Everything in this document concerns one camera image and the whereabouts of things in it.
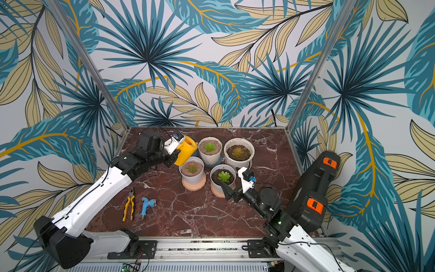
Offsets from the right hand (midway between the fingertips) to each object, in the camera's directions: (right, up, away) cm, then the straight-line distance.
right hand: (229, 174), depth 68 cm
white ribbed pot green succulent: (-9, +9, +27) cm, 30 cm away
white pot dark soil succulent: (-1, -3, +17) cm, 17 cm away
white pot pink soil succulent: (-19, -1, +20) cm, 27 cm away
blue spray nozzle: (-37, -17, +15) cm, 44 cm away
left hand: (-23, +9, +7) cm, 26 cm away
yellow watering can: (-18, +11, +6) cm, 22 cm away
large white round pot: (+6, +8, +24) cm, 27 cm away
